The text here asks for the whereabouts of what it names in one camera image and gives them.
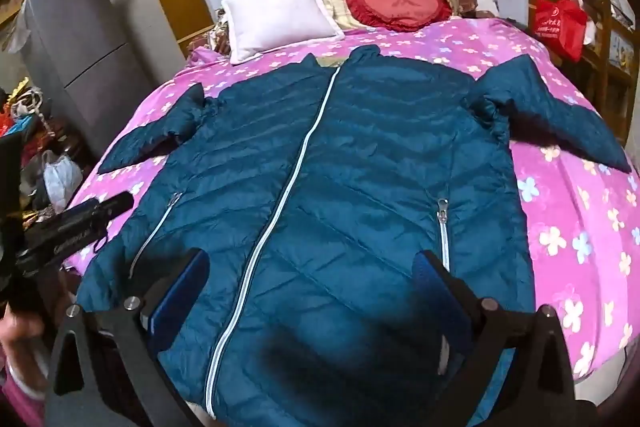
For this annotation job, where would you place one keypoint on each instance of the white pillow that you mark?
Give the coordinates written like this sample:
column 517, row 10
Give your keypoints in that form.
column 280, row 17

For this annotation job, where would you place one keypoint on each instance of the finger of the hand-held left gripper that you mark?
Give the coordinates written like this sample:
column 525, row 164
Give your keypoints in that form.
column 105, row 206

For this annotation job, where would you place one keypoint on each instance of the white plastic bag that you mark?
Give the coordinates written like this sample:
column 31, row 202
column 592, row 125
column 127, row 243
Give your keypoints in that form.
column 62, row 179

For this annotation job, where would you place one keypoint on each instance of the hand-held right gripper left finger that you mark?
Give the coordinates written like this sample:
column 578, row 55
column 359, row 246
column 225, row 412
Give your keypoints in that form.
column 182, row 297

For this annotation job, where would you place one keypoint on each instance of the pink floral bed sheet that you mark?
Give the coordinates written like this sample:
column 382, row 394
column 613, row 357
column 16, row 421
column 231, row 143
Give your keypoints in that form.
column 575, row 207

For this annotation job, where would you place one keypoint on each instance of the grey refrigerator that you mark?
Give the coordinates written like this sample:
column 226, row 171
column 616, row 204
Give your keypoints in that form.
column 85, row 57

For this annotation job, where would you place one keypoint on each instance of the person's left forearm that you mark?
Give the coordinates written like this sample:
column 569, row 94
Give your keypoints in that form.
column 17, row 337

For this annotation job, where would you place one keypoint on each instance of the teal quilted jacket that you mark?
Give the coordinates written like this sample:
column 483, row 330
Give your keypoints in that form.
column 350, row 157

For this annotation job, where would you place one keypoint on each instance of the pile of colourful clutter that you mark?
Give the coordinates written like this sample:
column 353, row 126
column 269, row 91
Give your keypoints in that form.
column 27, row 117

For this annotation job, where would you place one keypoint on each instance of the red plastic bag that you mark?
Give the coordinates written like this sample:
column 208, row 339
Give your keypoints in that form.
column 560, row 24

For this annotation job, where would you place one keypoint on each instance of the wooden shelf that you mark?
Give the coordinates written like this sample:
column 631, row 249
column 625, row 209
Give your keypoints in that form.
column 615, row 52

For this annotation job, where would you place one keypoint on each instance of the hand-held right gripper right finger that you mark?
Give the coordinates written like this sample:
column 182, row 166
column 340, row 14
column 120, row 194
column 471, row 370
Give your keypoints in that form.
column 435, row 287

